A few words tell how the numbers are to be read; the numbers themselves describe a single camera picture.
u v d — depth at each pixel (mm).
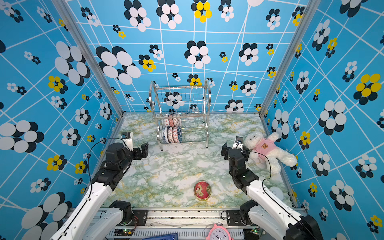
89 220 455
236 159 578
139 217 736
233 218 726
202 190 791
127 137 655
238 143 666
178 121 1073
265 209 488
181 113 831
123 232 721
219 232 680
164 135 905
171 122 968
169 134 908
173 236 641
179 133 990
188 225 722
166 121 966
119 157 592
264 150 884
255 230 707
